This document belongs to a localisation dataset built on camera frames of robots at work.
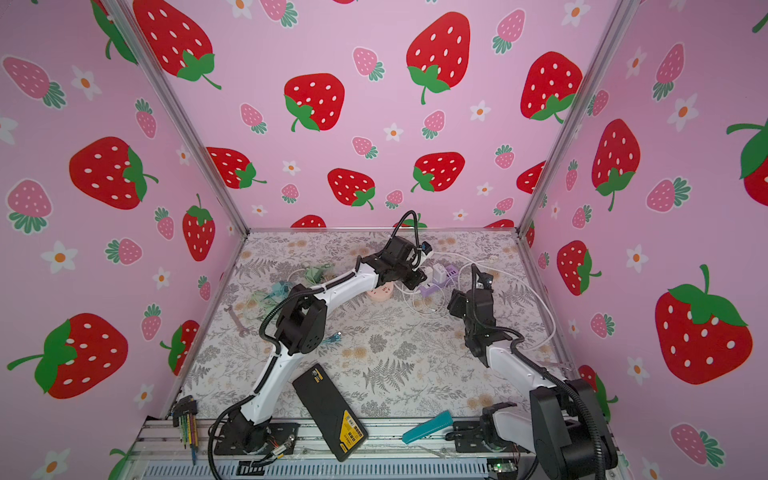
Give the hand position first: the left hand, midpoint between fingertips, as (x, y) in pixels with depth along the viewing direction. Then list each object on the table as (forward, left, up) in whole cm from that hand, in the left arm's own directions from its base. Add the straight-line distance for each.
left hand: (426, 274), depth 98 cm
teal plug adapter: (-4, +49, -4) cm, 50 cm away
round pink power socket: (-4, +14, -6) cm, 16 cm away
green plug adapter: (+3, +39, -5) cm, 40 cm away
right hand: (-9, -10, +4) cm, 14 cm away
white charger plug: (+1, -4, 0) cm, 4 cm away
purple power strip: (-2, -2, -6) cm, 6 cm away
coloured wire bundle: (-42, +65, -7) cm, 78 cm away
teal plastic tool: (-42, -2, -8) cm, 43 cm away
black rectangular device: (-43, +25, -6) cm, 50 cm away
